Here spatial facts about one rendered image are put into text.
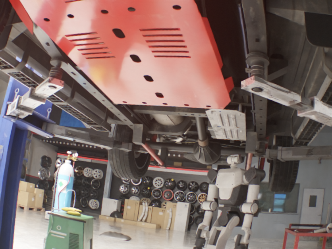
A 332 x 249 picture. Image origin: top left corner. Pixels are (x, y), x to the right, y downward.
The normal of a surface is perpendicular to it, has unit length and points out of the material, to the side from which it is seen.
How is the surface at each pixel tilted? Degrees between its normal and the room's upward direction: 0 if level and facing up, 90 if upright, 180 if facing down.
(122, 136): 93
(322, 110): 90
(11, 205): 90
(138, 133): 102
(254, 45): 171
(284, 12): 180
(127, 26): 177
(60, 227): 90
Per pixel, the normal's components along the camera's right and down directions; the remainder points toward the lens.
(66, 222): 0.07, -0.22
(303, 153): -0.60, -0.26
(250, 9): -0.21, 0.81
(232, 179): -0.77, -0.25
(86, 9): -0.14, 0.95
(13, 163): -0.23, -0.26
